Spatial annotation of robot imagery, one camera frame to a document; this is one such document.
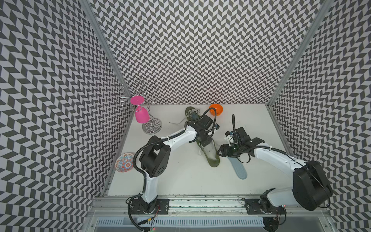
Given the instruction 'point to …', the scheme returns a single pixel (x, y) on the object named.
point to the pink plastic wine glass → (142, 114)
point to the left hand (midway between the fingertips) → (205, 140)
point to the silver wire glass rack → (154, 125)
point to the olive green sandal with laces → (191, 113)
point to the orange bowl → (219, 108)
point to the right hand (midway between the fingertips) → (221, 156)
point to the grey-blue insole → (239, 167)
